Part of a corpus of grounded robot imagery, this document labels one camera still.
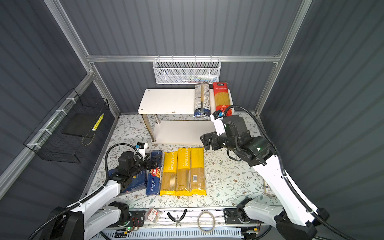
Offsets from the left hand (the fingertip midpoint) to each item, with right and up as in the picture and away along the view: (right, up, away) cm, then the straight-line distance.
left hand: (155, 155), depth 85 cm
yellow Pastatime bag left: (+8, -17, -3) cm, 19 cm away
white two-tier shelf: (+12, +25, -9) cm, 30 cm away
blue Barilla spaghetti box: (0, -12, 0) cm, 12 cm away
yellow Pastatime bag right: (+24, -13, 0) cm, 28 cm away
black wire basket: (-40, +17, -11) cm, 44 cm away
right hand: (+30, +12, -20) cm, 38 cm away
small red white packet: (+2, -27, -12) cm, 30 cm away
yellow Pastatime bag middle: (+16, -15, -1) cm, 22 cm away
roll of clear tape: (+32, -30, -13) cm, 46 cm away
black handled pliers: (+14, -30, -12) cm, 35 cm away
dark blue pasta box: (-8, -13, -6) cm, 17 cm away
